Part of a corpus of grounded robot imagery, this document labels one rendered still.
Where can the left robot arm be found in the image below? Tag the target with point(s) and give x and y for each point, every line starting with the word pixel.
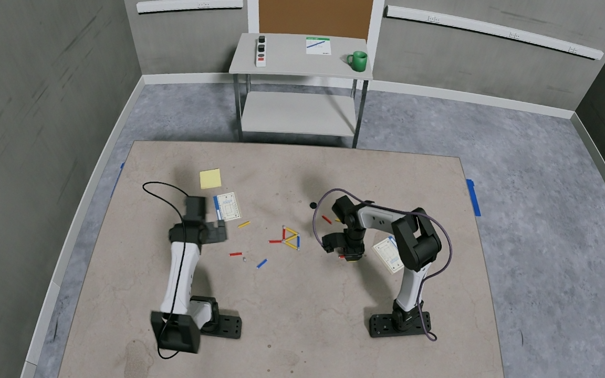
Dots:
pixel 198 314

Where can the pale yellow flat square block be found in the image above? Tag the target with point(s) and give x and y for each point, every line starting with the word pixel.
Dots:
pixel 210 178

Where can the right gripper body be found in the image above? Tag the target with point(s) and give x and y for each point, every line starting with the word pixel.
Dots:
pixel 355 248

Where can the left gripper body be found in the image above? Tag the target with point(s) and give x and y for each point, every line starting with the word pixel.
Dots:
pixel 217 234

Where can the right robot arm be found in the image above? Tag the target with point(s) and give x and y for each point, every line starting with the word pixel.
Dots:
pixel 416 254

